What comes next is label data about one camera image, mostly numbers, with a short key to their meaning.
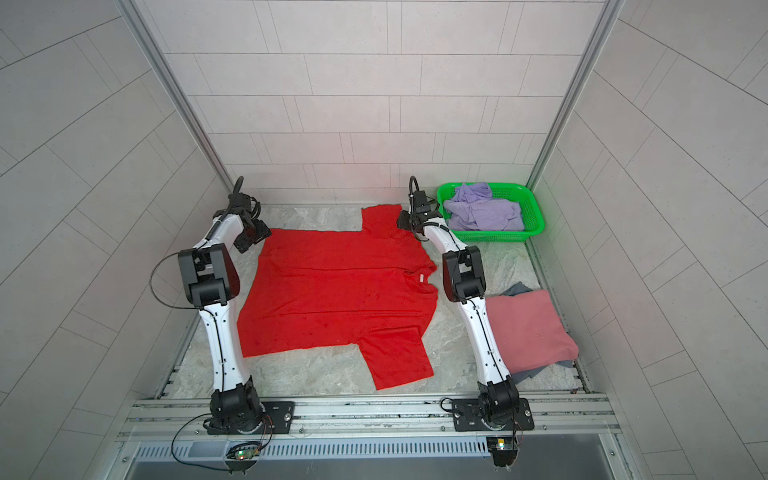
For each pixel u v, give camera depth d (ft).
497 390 2.08
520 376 2.46
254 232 3.02
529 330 2.65
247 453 2.11
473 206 3.56
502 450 2.23
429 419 2.37
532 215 3.45
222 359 2.03
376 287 3.13
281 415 2.33
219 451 2.26
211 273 2.03
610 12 2.32
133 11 2.32
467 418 2.32
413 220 2.96
